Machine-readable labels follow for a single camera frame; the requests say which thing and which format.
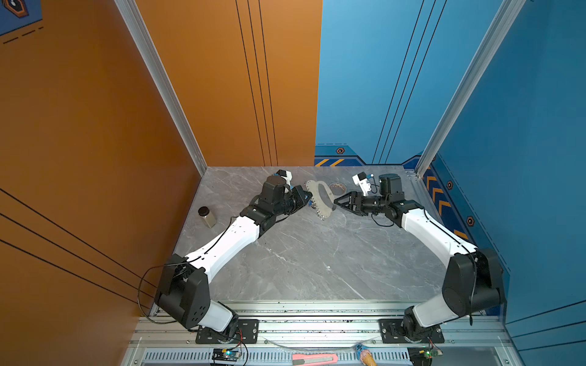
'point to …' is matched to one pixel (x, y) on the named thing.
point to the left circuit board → (226, 354)
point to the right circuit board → (421, 356)
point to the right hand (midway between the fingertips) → (337, 204)
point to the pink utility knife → (314, 359)
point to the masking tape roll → (337, 188)
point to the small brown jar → (207, 216)
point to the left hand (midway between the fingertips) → (315, 191)
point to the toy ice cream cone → (367, 358)
